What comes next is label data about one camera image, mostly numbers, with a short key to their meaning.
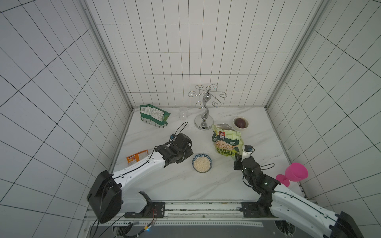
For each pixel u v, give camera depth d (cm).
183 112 97
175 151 60
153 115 102
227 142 78
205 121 109
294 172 70
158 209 73
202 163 83
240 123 102
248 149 70
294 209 50
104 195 40
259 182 60
